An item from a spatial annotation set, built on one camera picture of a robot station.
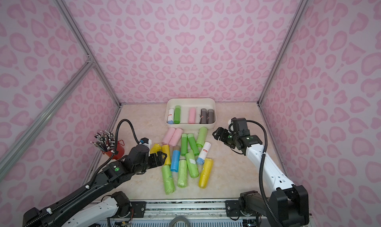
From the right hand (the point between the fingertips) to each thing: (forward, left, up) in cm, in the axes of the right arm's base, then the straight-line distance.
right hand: (217, 135), depth 82 cm
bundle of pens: (-5, +60, +2) cm, 60 cm away
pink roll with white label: (+24, +15, -13) cm, 31 cm away
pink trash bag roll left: (+9, +31, -14) cm, 35 cm away
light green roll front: (-18, +19, -13) cm, 29 cm away
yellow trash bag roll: (-3, +31, -13) cm, 33 cm away
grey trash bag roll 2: (+25, +2, -14) cm, 29 cm away
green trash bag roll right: (+1, +14, -14) cm, 19 cm away
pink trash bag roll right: (+7, +25, -14) cm, 29 cm away
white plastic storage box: (+36, +20, -11) cm, 43 cm away
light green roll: (-12, +14, -12) cm, 22 cm away
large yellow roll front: (-16, +6, -13) cm, 22 cm away
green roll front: (-22, +25, -12) cm, 36 cm away
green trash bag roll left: (+2, +20, -14) cm, 24 cm away
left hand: (-13, +27, -3) cm, 30 cm away
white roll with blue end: (-9, +9, -13) cm, 18 cm away
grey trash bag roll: (+25, +7, -14) cm, 29 cm away
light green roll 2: (+8, +8, -14) cm, 18 cm away
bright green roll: (+26, +27, -14) cm, 40 cm away
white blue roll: (+23, +31, -12) cm, 40 cm away
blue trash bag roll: (-11, +24, -13) cm, 29 cm away
